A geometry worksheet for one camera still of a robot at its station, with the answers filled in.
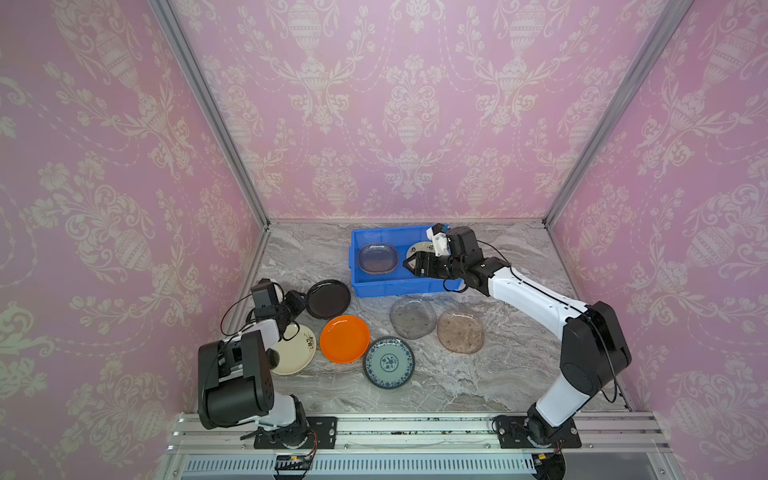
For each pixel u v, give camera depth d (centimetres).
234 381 46
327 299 98
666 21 70
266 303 73
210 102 86
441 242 78
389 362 85
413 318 95
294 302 83
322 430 75
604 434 76
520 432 72
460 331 92
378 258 109
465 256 67
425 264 76
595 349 49
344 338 91
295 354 85
